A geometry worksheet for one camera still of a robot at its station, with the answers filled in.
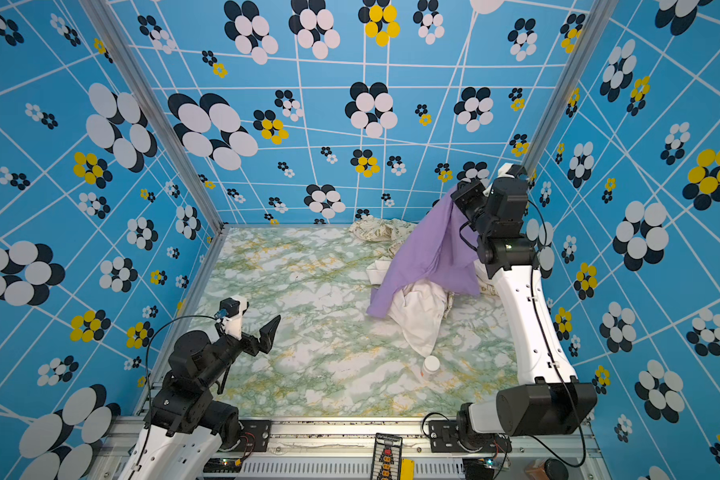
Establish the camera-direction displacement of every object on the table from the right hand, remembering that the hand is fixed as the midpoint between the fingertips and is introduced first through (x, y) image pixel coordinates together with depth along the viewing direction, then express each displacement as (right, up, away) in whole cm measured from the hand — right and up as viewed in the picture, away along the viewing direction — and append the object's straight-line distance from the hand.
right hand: (460, 181), depth 69 cm
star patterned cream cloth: (-12, -9, +43) cm, 45 cm away
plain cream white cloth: (-7, -34, +16) cm, 38 cm away
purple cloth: (-3, -15, +9) cm, 18 cm away
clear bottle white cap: (-5, -47, +8) cm, 48 cm away
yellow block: (-12, -67, 0) cm, 68 cm away
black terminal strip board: (-17, -65, 0) cm, 67 cm away
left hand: (-47, -31, +3) cm, 56 cm away
